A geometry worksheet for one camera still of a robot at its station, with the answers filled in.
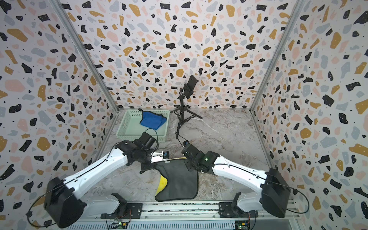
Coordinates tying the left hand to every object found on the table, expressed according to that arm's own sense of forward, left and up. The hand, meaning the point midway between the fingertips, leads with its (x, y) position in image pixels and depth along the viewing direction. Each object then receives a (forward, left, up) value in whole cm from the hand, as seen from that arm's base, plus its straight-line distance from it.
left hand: (156, 160), depth 80 cm
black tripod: (+34, -14, +2) cm, 37 cm away
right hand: (0, -19, 0) cm, 19 cm away
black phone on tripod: (+39, -19, +21) cm, 48 cm away
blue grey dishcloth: (+39, +11, -10) cm, 41 cm away
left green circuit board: (-29, +17, -13) cm, 36 cm away
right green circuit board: (-29, -45, -12) cm, 55 cm away
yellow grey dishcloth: (-9, -12, -11) cm, 18 cm away
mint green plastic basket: (+32, +27, -11) cm, 44 cm away
